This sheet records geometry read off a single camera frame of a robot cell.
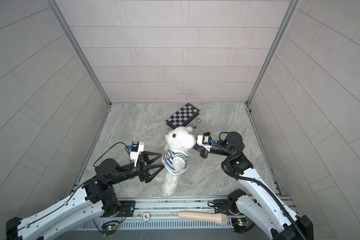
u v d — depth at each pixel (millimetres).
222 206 719
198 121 1065
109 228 648
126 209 707
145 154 617
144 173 523
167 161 588
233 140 505
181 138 567
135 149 540
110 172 478
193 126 1020
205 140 490
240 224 679
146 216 693
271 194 434
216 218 658
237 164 525
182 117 1047
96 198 503
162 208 723
